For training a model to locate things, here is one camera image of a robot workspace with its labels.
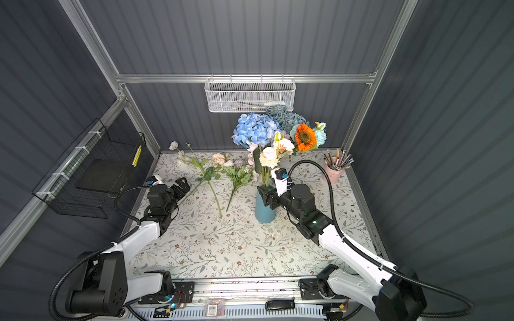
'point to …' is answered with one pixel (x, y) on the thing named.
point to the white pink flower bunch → (250, 150)
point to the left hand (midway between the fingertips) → (180, 183)
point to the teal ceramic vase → (264, 214)
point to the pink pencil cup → (334, 175)
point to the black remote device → (280, 304)
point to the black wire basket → (85, 178)
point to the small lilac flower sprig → (239, 172)
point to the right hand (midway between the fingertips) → (269, 182)
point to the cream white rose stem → (207, 172)
